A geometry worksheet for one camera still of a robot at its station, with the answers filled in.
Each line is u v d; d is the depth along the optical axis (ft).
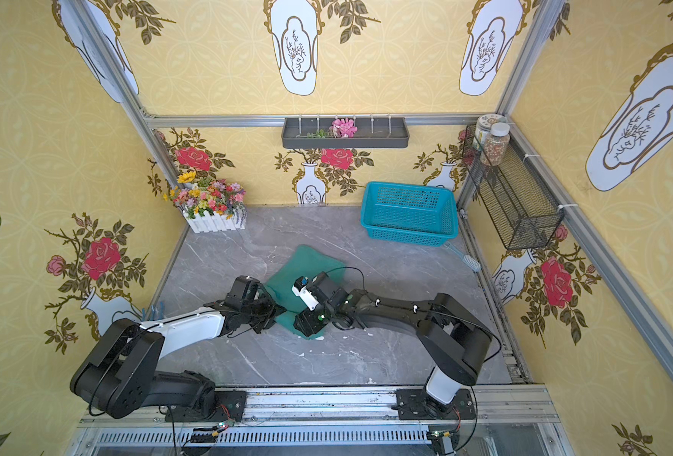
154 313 3.03
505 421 2.40
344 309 2.06
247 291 2.40
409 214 3.86
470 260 3.39
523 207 2.66
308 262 3.39
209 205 3.31
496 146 2.63
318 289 2.15
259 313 2.59
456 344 1.45
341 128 2.88
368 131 3.03
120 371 1.42
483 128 2.80
